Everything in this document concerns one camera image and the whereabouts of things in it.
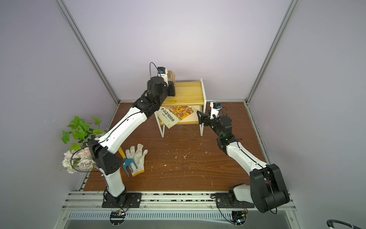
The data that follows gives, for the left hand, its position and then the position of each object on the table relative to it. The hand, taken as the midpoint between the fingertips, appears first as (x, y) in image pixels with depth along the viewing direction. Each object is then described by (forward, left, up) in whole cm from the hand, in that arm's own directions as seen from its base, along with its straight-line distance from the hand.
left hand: (172, 80), depth 75 cm
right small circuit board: (-56, -35, -43) cm, 79 cm away
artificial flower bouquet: (-39, +38, -12) cm, 55 cm away
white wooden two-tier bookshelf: (-2, -10, -8) cm, 13 cm away
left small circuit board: (-57, +28, -44) cm, 78 cm away
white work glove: (-27, +22, -39) cm, 53 cm away
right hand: (-8, -19, -12) cm, 24 cm away
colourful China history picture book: (-5, +2, -24) cm, 24 cm away
